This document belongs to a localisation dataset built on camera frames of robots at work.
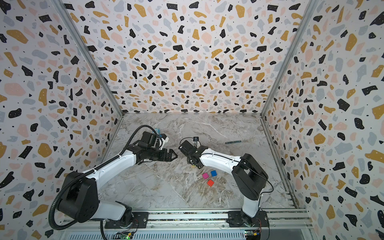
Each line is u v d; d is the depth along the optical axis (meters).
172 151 0.78
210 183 0.86
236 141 1.06
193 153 0.66
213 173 0.90
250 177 0.47
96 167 0.48
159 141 0.76
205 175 0.90
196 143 0.80
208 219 0.76
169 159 0.76
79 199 0.42
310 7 0.72
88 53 0.86
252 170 0.50
